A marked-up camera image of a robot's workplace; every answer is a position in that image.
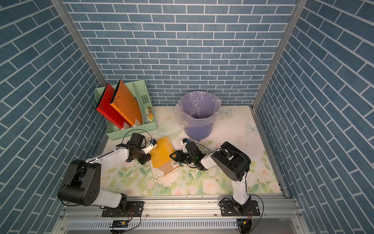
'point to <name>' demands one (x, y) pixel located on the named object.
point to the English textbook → (161, 164)
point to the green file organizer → (140, 89)
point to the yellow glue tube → (150, 111)
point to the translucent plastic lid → (169, 127)
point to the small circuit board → (120, 224)
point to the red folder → (104, 107)
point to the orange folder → (128, 103)
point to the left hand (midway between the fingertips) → (149, 155)
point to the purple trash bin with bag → (196, 111)
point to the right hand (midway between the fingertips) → (172, 157)
